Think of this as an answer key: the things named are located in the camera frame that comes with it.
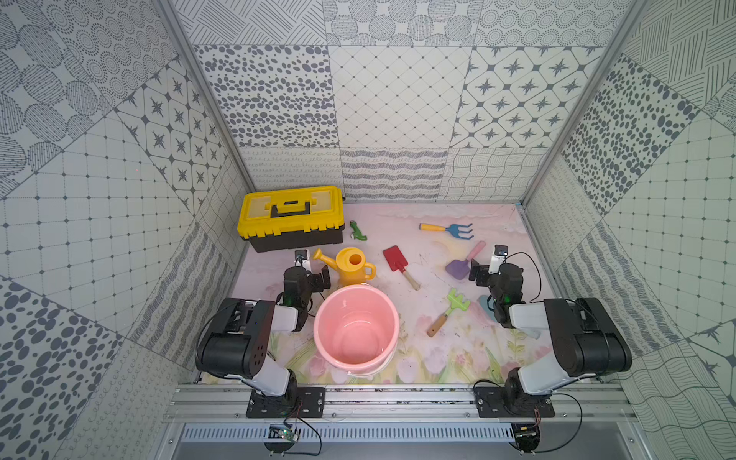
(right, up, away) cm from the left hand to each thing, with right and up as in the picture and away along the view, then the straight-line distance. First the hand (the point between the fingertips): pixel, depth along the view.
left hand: (308, 264), depth 94 cm
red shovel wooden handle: (+30, 0, +7) cm, 31 cm away
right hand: (+60, 0, +1) cm, 60 cm away
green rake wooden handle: (+49, -13, -2) cm, 51 cm away
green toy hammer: (+15, +10, +15) cm, 23 cm away
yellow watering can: (+15, 0, -6) cm, 16 cm away
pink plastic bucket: (+17, -19, -8) cm, 27 cm away
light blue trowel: (+58, -12, -2) cm, 59 cm away
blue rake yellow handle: (+55, +11, +19) cm, 59 cm away
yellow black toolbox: (-7, +15, -1) cm, 17 cm away
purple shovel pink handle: (+53, -3, +7) cm, 53 cm away
